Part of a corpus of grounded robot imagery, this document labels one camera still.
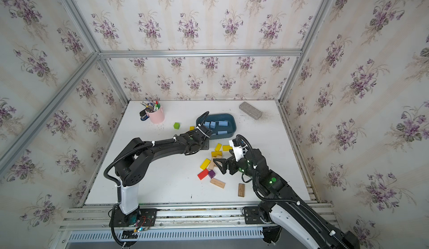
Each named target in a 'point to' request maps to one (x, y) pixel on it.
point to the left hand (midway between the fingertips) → (206, 142)
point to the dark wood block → (241, 190)
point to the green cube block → (176, 125)
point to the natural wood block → (211, 165)
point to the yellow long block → (205, 163)
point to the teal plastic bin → (231, 128)
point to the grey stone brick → (250, 110)
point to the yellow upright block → (191, 128)
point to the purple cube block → (211, 173)
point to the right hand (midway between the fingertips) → (226, 155)
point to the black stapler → (143, 115)
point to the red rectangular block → (203, 174)
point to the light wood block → (217, 182)
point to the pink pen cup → (157, 117)
